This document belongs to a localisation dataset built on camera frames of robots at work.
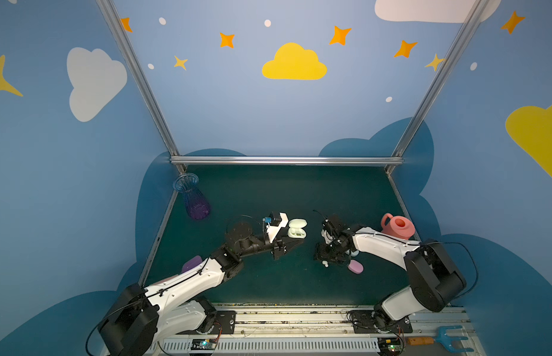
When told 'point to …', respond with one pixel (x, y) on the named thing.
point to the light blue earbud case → (355, 253)
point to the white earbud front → (326, 263)
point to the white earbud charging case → (296, 228)
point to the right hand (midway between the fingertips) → (322, 256)
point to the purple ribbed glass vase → (196, 205)
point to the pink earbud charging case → (355, 267)
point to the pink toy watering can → (398, 227)
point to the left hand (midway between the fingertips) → (303, 236)
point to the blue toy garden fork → (442, 338)
